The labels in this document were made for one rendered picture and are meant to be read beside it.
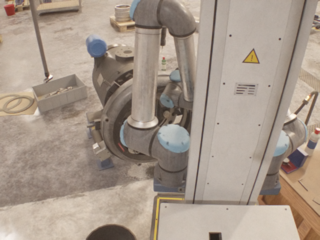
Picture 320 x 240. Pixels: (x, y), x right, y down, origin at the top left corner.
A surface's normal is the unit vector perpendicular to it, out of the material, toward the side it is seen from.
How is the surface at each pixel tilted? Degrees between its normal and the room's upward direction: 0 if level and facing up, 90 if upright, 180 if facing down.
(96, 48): 90
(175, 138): 5
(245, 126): 90
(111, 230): 87
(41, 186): 0
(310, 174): 0
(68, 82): 90
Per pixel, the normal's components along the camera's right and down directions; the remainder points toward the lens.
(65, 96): 0.56, 0.49
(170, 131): 0.07, -0.78
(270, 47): -0.07, 0.59
